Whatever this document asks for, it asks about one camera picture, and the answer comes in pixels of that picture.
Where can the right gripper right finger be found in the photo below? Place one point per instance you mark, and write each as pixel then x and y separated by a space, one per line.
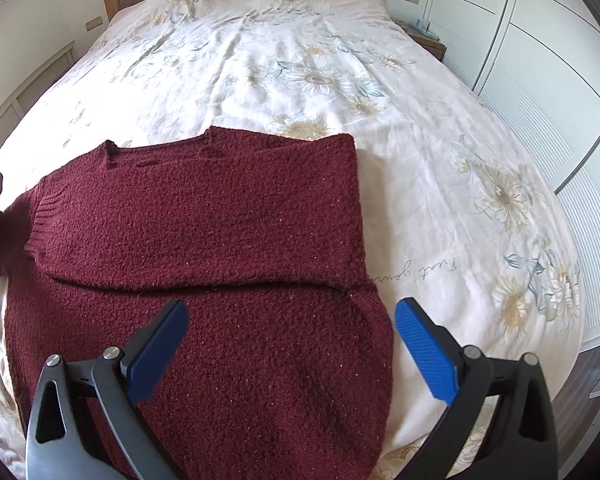
pixel 520 442

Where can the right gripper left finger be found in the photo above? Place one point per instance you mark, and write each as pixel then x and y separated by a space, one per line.
pixel 84 422

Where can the dark red knit sweater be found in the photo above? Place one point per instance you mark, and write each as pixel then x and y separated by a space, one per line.
pixel 285 369

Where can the white floral bed cover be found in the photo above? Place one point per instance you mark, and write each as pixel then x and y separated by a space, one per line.
pixel 455 212

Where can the white radiator cover panel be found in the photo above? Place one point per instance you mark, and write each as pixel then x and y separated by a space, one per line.
pixel 32 88

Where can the wooden nightstand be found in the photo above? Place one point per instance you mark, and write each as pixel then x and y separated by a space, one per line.
pixel 432 45

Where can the white sliding wardrobe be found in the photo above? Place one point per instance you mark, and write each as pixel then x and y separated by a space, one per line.
pixel 536 64

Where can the beige wall socket left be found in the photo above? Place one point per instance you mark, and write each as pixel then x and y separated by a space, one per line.
pixel 93 23

